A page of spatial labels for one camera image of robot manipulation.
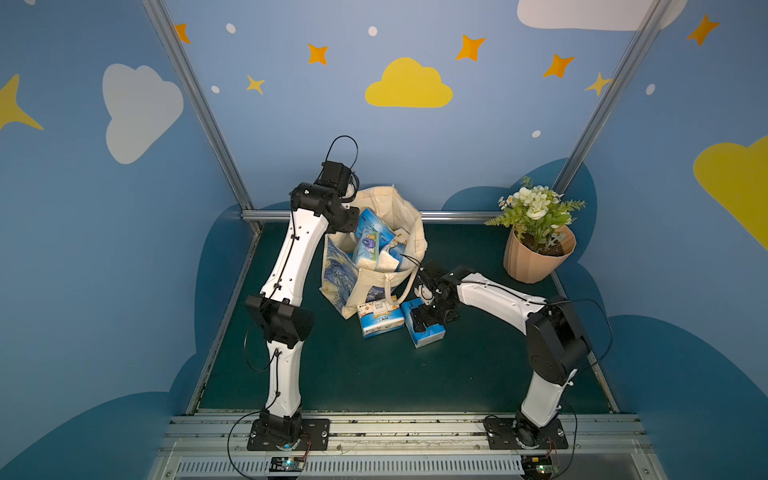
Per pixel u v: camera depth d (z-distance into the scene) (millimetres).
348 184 664
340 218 704
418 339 860
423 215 876
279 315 507
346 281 849
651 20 705
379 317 883
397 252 895
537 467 712
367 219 931
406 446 735
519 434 677
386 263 861
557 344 479
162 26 702
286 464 705
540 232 931
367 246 839
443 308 761
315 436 739
